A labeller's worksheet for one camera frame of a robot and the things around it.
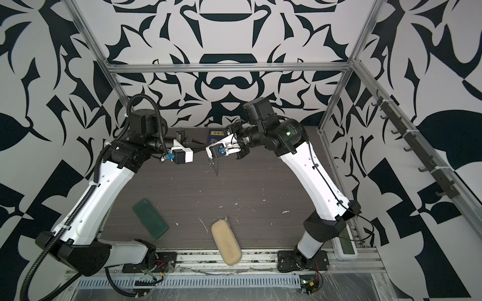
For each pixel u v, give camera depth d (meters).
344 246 0.74
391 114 0.64
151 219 0.85
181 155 0.49
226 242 0.76
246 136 0.50
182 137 0.54
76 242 0.38
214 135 1.15
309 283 0.71
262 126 0.45
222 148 0.47
